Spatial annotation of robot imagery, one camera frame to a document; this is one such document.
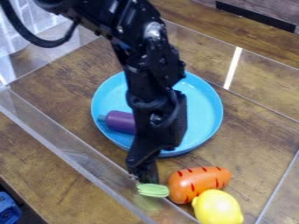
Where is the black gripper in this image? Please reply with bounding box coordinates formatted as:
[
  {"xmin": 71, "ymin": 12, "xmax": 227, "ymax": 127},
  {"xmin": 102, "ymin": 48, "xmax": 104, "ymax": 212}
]
[{"xmin": 126, "ymin": 90, "xmax": 190, "ymax": 186}]

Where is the orange toy carrot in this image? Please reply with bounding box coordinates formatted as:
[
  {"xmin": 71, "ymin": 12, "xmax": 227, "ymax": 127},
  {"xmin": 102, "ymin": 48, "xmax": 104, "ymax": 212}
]
[{"xmin": 136, "ymin": 166, "xmax": 232, "ymax": 204}]

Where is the blue round tray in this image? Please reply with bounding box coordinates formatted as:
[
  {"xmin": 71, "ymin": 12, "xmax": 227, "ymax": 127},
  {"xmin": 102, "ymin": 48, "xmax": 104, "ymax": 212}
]
[{"xmin": 91, "ymin": 72, "xmax": 224, "ymax": 158}]

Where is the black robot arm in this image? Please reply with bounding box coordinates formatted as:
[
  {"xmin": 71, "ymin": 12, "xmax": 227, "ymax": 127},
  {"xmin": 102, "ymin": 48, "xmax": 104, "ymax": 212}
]
[{"xmin": 34, "ymin": 0, "xmax": 187, "ymax": 184}]

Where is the purple toy eggplant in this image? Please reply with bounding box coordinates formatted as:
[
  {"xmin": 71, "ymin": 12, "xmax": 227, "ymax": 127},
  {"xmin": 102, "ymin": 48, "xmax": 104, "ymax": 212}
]
[{"xmin": 98, "ymin": 110, "xmax": 136, "ymax": 135}]

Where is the yellow toy lemon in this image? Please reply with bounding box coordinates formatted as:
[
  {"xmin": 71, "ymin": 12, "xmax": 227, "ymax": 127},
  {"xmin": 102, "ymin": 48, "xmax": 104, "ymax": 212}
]
[{"xmin": 191, "ymin": 189, "xmax": 244, "ymax": 224}]

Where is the blue object at corner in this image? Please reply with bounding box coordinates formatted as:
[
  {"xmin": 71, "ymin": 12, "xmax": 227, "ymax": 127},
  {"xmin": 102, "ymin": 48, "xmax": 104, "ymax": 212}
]
[{"xmin": 0, "ymin": 192, "xmax": 23, "ymax": 224}]

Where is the clear acrylic enclosure wall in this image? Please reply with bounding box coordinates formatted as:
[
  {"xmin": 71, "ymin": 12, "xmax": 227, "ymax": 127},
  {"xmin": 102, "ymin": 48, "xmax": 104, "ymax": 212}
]
[{"xmin": 0, "ymin": 24, "xmax": 299, "ymax": 224}]

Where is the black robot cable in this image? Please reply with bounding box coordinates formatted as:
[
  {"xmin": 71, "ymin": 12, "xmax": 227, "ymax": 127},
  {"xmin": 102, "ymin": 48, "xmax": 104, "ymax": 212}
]
[{"xmin": 0, "ymin": 0, "xmax": 80, "ymax": 49}]

